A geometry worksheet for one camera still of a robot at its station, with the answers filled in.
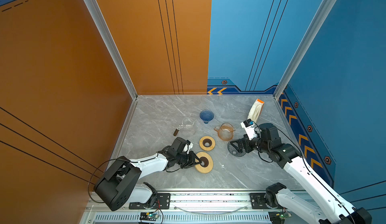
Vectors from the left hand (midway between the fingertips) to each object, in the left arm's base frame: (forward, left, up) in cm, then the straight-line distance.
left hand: (201, 161), depth 83 cm
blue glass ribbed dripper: (+33, -4, 0) cm, 33 cm away
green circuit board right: (-24, -37, -5) cm, 44 cm away
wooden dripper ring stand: (-2, -4, -2) cm, 4 cm away
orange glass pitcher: (+20, -16, -1) cm, 26 cm away
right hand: (+7, -18, +14) cm, 24 cm away
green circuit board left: (-25, +24, -5) cm, 35 cm away
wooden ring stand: (+13, -4, -3) cm, 14 cm away
